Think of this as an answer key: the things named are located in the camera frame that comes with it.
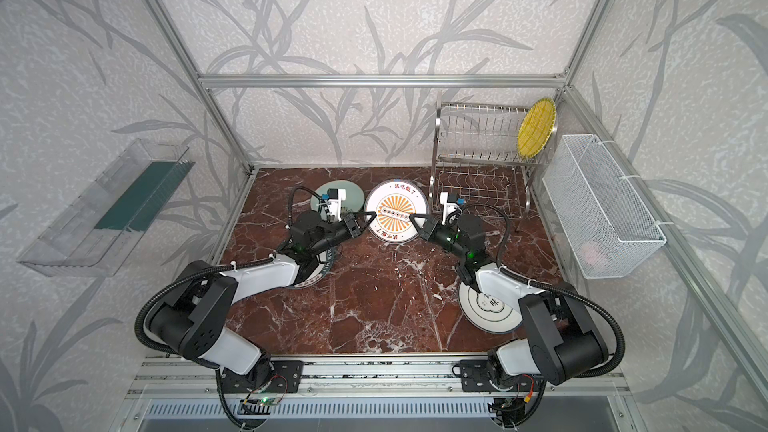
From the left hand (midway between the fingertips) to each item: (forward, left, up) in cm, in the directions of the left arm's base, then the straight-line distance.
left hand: (380, 210), depth 80 cm
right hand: (+1, -8, -1) cm, 9 cm away
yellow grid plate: (+21, -44, +11) cm, 50 cm away
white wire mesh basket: (-13, -49, +14) cm, 52 cm away
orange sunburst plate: (+3, -3, 0) cm, 5 cm away
